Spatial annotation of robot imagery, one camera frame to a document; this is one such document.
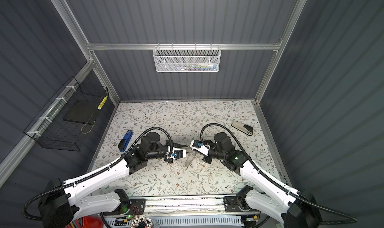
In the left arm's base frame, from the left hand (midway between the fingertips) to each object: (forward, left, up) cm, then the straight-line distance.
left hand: (186, 145), depth 72 cm
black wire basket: (+12, +59, +7) cm, 60 cm away
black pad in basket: (+17, +51, +9) cm, 54 cm away
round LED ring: (-29, +19, -4) cm, 35 cm away
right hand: (0, -5, -4) cm, 7 cm away
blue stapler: (+14, +40, -18) cm, 46 cm away
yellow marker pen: (+25, +46, +7) cm, 53 cm away
